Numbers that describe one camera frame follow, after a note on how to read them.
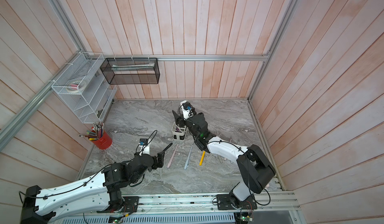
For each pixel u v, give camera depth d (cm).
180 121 71
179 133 89
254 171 45
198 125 62
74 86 74
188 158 89
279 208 73
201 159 88
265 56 93
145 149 65
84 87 74
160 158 67
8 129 52
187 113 68
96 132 84
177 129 91
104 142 88
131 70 89
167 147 93
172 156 90
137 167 53
